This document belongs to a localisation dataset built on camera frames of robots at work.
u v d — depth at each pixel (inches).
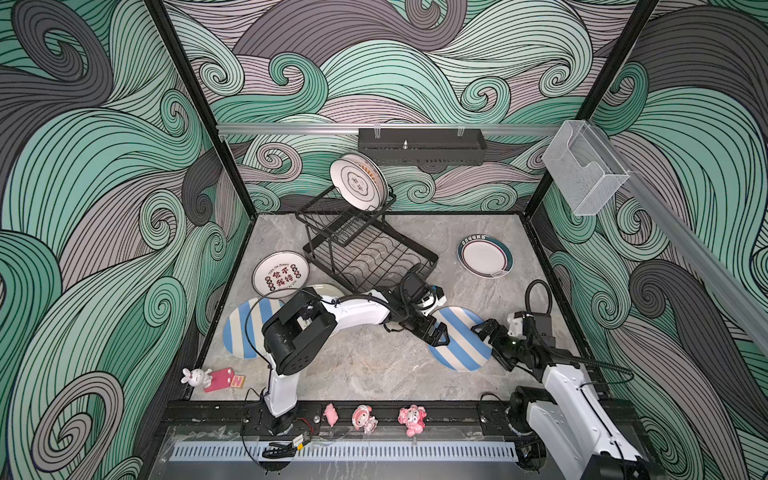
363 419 28.0
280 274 39.8
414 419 27.5
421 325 29.4
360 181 34.5
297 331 18.7
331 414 28.6
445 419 29.3
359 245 42.3
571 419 19.2
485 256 42.2
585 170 32.3
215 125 36.7
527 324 26.1
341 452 27.5
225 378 30.7
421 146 37.4
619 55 30.6
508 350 29.1
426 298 30.1
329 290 37.3
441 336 28.8
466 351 33.3
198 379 28.7
